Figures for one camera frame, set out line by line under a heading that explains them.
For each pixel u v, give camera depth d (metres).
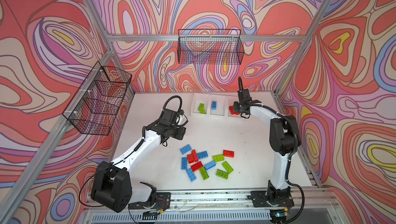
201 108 1.08
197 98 1.11
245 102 0.80
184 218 0.77
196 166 0.84
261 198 0.73
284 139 0.55
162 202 0.72
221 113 1.05
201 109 1.08
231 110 1.08
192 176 0.80
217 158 0.86
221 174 0.80
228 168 0.84
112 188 0.40
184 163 0.84
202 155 0.87
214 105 1.08
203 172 0.80
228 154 0.87
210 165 0.83
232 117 1.01
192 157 0.84
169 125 0.64
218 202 0.74
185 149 0.89
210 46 0.96
